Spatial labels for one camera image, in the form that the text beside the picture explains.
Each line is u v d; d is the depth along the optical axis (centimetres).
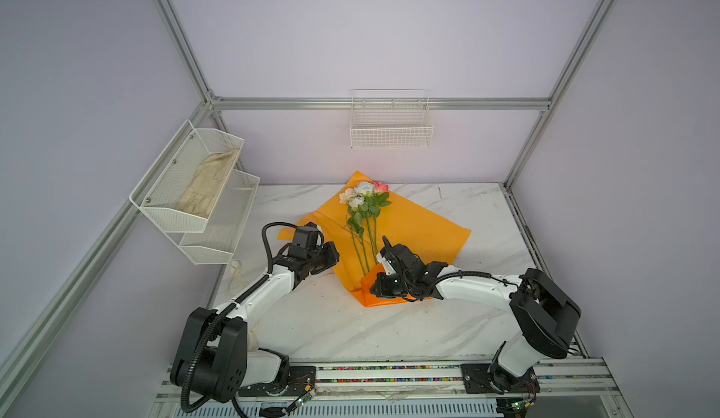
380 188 115
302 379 74
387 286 75
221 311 44
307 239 67
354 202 107
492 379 65
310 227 81
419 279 65
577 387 73
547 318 45
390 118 95
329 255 78
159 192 67
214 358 41
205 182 80
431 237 106
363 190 110
